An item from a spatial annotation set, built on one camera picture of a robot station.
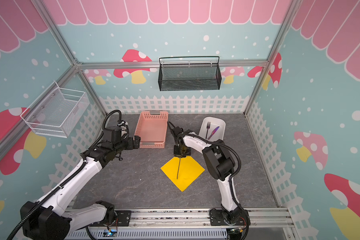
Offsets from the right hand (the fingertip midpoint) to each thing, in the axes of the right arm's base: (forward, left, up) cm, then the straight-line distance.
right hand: (178, 155), depth 95 cm
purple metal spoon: (-8, 0, -1) cm, 8 cm away
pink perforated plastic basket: (+25, +21, -4) cm, 33 cm away
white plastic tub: (+24, -25, -2) cm, 35 cm away
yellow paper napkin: (-10, -7, -2) cm, 12 cm away
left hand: (0, +24, +18) cm, 30 cm away
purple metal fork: (+25, -22, -2) cm, 33 cm away
